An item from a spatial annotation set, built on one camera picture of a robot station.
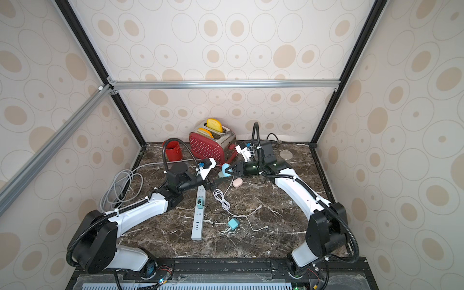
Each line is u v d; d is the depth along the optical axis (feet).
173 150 3.38
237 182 3.25
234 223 2.75
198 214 2.85
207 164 2.13
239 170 2.26
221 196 3.10
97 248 1.37
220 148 3.18
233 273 2.39
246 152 2.39
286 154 3.10
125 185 3.37
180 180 2.06
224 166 2.50
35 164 1.86
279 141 3.96
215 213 2.88
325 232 1.41
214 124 3.39
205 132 3.20
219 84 3.01
